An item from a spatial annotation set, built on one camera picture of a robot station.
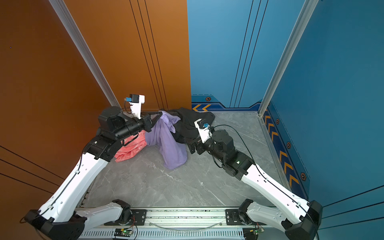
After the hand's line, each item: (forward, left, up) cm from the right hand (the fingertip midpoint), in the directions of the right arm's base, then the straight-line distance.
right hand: (192, 133), depth 67 cm
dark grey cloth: (+23, +6, -24) cm, 34 cm away
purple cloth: (+3, +16, -6) cm, 17 cm away
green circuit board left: (-34, +35, -33) cm, 59 cm away
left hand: (+4, +12, +10) cm, 16 cm away
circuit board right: (-34, -28, -35) cm, 56 cm away
